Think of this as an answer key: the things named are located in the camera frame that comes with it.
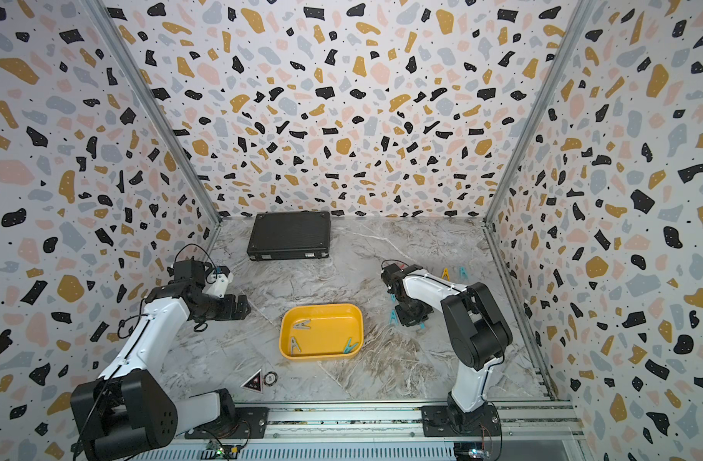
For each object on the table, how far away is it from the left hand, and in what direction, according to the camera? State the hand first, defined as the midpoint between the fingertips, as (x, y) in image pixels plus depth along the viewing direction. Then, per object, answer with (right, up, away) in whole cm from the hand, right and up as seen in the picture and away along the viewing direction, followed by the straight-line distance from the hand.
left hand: (234, 308), depth 84 cm
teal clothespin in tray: (+33, -12, +2) cm, 36 cm away
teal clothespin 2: (+56, -7, +6) cm, 57 cm away
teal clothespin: (+74, +8, +22) cm, 78 cm away
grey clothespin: (+19, -7, +6) cm, 21 cm away
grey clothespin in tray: (+17, -11, +2) cm, 20 cm away
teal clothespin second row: (+46, +5, -9) cm, 47 cm away
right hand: (+55, -6, +8) cm, 56 cm away
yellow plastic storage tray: (+24, -9, +6) cm, 27 cm away
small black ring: (+11, -19, -2) cm, 23 cm away
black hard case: (+10, +23, +27) cm, 37 cm away
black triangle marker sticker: (+7, -20, -3) cm, 22 cm away
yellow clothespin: (+68, +8, +22) cm, 72 cm away
